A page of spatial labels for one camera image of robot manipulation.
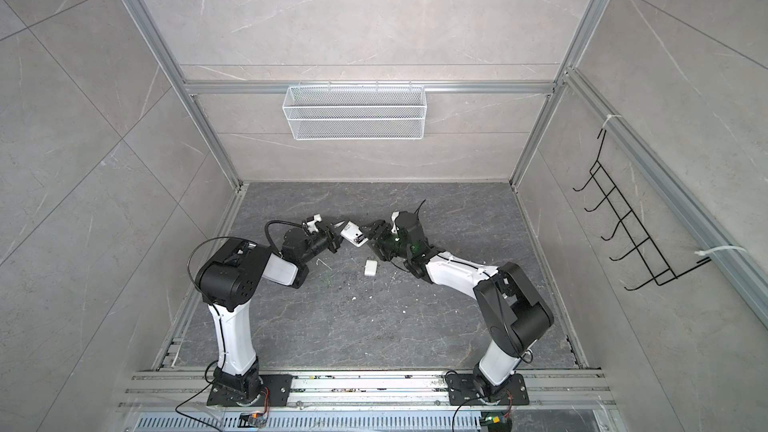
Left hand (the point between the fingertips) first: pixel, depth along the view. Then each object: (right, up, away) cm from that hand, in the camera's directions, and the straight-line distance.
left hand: (351, 214), depth 90 cm
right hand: (+3, -5, -5) cm, 8 cm away
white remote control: (+1, -6, -2) cm, 6 cm away
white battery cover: (+6, -17, +5) cm, 19 cm away
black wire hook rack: (+66, -10, -32) cm, 74 cm away
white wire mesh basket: (0, +35, +9) cm, 36 cm away
